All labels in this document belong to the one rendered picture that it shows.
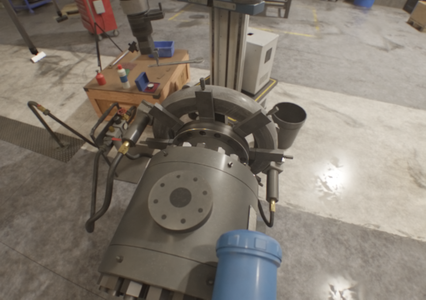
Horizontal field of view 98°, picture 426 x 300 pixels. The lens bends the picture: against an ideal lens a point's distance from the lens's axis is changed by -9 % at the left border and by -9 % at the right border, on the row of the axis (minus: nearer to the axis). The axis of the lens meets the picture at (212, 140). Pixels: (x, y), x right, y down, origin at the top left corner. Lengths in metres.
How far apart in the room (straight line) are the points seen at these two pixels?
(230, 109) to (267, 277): 0.72
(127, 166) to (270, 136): 1.37
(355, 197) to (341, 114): 1.14
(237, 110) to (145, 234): 0.66
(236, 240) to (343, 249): 1.37
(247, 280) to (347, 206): 1.58
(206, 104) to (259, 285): 0.73
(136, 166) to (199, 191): 1.35
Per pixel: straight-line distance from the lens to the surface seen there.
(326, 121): 2.63
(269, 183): 1.28
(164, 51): 2.54
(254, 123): 1.00
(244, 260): 0.52
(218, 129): 1.02
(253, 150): 1.16
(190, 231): 0.68
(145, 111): 1.20
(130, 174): 1.96
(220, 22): 1.91
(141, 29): 0.82
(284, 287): 1.60
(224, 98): 0.97
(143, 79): 2.09
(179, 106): 1.06
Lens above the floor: 1.53
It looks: 48 degrees down
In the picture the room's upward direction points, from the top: straight up
